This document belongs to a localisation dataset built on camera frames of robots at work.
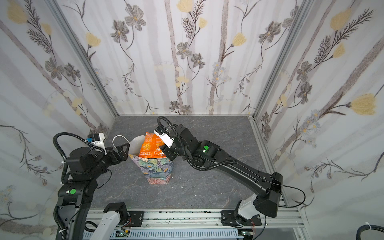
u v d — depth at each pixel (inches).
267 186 15.8
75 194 16.7
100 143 22.2
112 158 22.6
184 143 18.1
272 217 17.1
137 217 28.9
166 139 21.8
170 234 27.7
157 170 29.1
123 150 23.4
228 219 28.9
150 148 27.8
